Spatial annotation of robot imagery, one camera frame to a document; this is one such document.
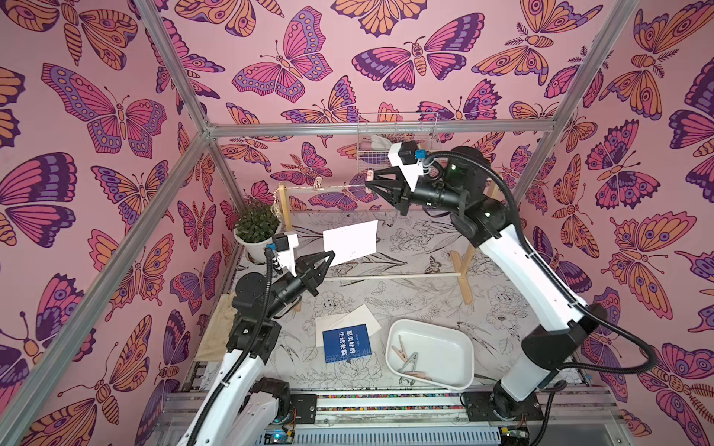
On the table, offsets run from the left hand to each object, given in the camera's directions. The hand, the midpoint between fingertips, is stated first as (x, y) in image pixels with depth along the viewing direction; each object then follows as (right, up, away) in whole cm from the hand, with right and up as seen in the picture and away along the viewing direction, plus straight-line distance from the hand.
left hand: (336, 254), depth 64 cm
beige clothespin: (+17, -30, +18) cm, 39 cm away
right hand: (+9, +18, -6) cm, 20 cm away
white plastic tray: (+27, -31, +19) cm, 45 cm away
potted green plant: (-30, +9, +30) cm, 43 cm away
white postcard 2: (-7, -24, +26) cm, 36 cm away
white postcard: (+5, -22, +26) cm, 35 cm away
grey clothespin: (+21, -31, +17) cm, 42 cm away
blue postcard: (+1, -28, +21) cm, 35 cm away
